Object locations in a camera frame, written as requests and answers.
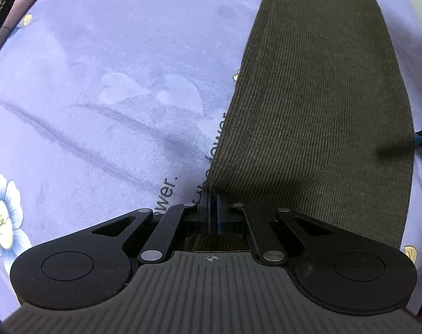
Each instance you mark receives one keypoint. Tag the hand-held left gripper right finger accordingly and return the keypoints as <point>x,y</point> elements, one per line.
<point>220,217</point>

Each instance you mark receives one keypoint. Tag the dark ribbed pants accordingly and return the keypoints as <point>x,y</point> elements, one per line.
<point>318,94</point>

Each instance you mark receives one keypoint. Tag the purple floral printed blanket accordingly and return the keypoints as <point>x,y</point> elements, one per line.
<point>92,94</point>

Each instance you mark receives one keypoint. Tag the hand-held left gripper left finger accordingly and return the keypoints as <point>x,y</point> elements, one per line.
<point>204,214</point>

